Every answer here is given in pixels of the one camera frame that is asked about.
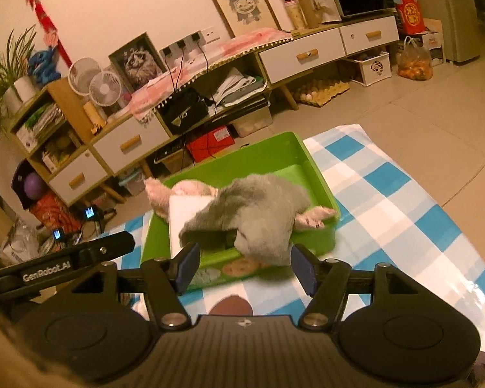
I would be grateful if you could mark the framed cat picture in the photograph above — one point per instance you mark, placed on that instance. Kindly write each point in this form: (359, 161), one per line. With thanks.
(137, 62)

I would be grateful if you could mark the potted green plant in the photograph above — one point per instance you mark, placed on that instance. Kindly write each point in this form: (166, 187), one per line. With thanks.
(13, 65)

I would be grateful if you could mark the green plastic bin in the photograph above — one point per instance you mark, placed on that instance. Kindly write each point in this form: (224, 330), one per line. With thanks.
(284, 156)

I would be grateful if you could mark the red gift box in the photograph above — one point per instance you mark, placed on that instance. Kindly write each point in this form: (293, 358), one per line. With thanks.
(410, 17)

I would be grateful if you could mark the white cutout storage box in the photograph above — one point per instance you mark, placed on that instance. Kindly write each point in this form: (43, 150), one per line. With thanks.
(370, 69)

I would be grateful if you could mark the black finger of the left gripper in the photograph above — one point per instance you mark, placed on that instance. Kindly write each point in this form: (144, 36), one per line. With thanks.
(27, 279)

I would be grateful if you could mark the pink cloth runner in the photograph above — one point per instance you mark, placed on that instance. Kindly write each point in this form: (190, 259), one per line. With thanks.
(157, 92)

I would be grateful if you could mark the white desk fan front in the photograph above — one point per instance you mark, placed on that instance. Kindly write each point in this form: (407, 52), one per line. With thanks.
(105, 88)

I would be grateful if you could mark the white desk fan rear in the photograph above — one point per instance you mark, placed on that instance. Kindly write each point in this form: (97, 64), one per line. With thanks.
(81, 73)

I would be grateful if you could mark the black handbag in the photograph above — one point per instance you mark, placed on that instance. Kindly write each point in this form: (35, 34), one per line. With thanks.
(183, 111)

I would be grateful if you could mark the blue stitch plush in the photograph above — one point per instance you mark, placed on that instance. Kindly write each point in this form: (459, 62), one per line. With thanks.
(42, 67)

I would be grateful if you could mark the grey refrigerator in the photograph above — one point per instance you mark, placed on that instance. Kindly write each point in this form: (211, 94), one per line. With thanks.
(460, 27)

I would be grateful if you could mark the white foam block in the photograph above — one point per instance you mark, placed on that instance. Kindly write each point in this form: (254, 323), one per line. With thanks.
(182, 208)

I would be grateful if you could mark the white desk fan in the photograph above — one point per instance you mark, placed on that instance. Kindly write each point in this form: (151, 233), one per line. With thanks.
(105, 88)
(81, 73)

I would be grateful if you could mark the bag of oranges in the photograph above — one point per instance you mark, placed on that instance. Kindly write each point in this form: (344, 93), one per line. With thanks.
(414, 62)

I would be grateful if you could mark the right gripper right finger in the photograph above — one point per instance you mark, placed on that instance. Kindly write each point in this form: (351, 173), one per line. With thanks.
(325, 282)

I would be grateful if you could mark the egg carton tray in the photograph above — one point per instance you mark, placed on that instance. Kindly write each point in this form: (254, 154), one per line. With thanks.
(318, 92)

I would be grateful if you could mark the blue white checkered cloth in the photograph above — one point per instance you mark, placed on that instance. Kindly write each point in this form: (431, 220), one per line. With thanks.
(386, 217)

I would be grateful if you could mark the brown round plush disc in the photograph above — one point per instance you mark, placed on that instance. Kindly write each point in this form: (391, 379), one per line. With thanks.
(232, 305)

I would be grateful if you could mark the grey plush toy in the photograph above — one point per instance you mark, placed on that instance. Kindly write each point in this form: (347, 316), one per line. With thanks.
(255, 215)

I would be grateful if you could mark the folded clothes stack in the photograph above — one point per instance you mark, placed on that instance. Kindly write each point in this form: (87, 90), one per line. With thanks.
(237, 87)

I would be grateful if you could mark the purple ball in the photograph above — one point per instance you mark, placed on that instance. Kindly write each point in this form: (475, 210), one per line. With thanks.
(34, 186)

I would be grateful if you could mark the red box under cabinet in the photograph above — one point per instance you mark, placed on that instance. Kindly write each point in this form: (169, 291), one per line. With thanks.
(208, 145)

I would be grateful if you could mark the pink plush toy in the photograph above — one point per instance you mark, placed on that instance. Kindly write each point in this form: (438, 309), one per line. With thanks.
(160, 197)

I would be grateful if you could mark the wooden white drawer cabinet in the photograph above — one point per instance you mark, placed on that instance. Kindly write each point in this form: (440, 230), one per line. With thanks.
(130, 138)

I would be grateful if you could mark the framed cartoon girl picture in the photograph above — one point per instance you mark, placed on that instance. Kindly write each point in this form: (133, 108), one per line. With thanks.
(245, 16)

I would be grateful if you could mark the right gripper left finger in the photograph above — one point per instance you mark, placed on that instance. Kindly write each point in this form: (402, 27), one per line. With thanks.
(165, 280)

